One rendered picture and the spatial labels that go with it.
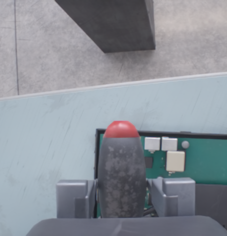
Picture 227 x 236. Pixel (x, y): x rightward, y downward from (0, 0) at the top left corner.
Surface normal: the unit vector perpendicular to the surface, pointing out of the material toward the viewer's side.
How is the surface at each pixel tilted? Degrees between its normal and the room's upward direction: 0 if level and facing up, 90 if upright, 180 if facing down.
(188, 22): 0
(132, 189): 34
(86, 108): 0
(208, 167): 0
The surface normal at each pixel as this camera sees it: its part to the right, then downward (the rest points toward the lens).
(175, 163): -0.19, -0.03
